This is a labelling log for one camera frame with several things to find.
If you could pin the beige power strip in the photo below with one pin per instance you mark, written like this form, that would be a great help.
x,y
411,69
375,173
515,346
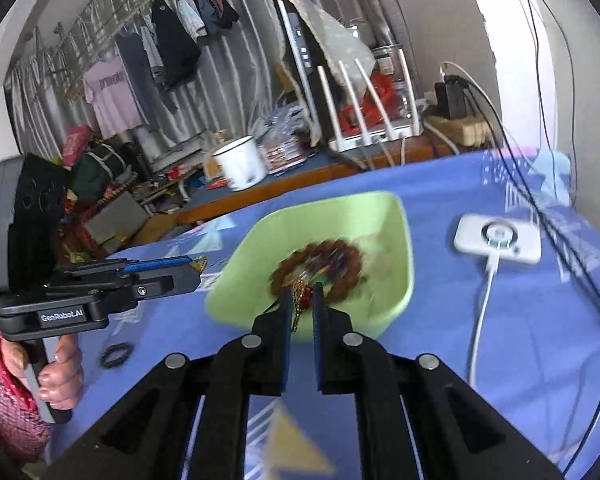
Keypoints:
x,y
460,131

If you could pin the green duffel bag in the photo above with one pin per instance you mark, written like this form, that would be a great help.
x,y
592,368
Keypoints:
x,y
97,172

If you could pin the blue printed tablecloth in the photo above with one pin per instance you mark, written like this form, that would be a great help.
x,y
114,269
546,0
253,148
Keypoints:
x,y
430,410

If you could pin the light blue cloth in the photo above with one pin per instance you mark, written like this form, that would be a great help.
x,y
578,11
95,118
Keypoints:
x,y
550,175

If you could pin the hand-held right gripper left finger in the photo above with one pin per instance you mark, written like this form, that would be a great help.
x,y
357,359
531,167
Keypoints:
x,y
280,345

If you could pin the green plastic basin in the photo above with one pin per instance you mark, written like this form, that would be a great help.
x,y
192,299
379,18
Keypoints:
x,y
260,240

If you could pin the silver grey curtain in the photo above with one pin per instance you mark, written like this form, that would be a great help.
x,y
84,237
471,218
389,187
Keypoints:
x,y
245,60

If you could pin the grey trousers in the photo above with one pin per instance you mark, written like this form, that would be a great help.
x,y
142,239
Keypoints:
x,y
137,70

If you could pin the pink t-shirt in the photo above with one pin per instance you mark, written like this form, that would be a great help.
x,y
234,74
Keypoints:
x,y
112,95

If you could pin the white enamel mug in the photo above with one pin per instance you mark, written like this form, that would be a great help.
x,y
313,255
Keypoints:
x,y
240,165

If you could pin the metal clothes rack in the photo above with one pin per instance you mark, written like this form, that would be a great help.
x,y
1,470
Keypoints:
x,y
125,0

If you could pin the red plastic bag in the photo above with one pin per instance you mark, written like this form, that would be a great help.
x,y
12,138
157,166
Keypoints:
x,y
380,100

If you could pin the white power bank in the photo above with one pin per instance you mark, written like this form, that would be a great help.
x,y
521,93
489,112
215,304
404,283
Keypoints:
x,y
497,240

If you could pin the black monitor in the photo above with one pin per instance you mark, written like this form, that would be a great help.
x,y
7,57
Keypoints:
x,y
305,75

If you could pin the grey flat box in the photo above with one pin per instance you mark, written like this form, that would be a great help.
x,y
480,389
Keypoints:
x,y
117,220

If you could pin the wooden side desk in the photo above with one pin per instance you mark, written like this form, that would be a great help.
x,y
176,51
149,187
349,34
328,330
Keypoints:
x,y
280,195

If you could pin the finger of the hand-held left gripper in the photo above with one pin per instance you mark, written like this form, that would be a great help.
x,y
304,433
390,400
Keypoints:
x,y
150,264
155,284

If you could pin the black power adapter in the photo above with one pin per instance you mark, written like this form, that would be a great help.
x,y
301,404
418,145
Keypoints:
x,y
452,97

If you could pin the white router with antennas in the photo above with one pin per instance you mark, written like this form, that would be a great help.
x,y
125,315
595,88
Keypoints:
x,y
375,139

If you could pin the black shirt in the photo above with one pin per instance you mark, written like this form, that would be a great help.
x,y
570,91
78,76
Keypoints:
x,y
175,45

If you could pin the clear plastic snack bag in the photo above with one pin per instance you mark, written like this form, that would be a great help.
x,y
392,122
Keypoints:
x,y
282,145

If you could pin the glass jar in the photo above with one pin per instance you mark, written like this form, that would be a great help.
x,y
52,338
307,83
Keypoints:
x,y
387,62

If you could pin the beige plastic stool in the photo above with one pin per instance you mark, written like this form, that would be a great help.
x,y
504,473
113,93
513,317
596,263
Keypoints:
x,y
212,167

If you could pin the brown cardboard box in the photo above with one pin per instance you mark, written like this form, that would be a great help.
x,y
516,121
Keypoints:
x,y
287,82

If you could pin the person's left hand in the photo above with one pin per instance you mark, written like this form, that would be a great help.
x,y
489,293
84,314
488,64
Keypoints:
x,y
62,385

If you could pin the dark blue garment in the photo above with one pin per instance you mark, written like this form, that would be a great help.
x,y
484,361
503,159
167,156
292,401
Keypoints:
x,y
220,10

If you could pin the red bead gold pendant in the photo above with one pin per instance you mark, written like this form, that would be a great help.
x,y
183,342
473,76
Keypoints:
x,y
300,305

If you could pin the beige lace cover cloth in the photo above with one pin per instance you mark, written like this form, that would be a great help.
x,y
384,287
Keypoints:
x,y
340,45

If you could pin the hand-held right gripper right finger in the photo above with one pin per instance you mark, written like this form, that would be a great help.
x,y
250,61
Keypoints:
x,y
322,345

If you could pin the red pink bag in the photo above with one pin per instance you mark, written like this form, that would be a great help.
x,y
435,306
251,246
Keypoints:
x,y
77,142

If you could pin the white blue shirt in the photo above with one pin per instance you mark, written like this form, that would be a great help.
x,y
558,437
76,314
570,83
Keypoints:
x,y
191,15

